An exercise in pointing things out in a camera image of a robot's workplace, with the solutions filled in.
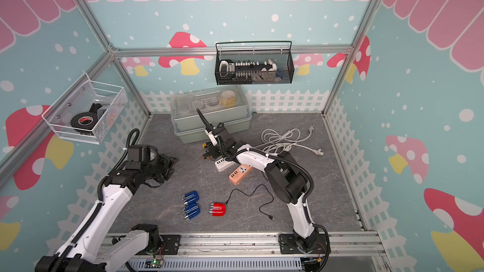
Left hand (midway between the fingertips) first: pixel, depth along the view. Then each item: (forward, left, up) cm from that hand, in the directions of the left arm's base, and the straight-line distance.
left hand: (179, 165), depth 79 cm
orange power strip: (+4, -26, -13) cm, 30 cm away
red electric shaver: (-14, -16, -14) cm, 25 cm away
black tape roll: (+8, +32, +18) cm, 38 cm away
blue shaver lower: (-15, -5, -13) cm, 20 cm away
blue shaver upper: (-10, -4, -13) cm, 16 cm away
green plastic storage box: (+33, -17, +4) cm, 37 cm away
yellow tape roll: (+42, -17, +2) cm, 45 cm away
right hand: (+14, -11, -6) cm, 19 cm away
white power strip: (+8, -16, -13) cm, 22 cm away
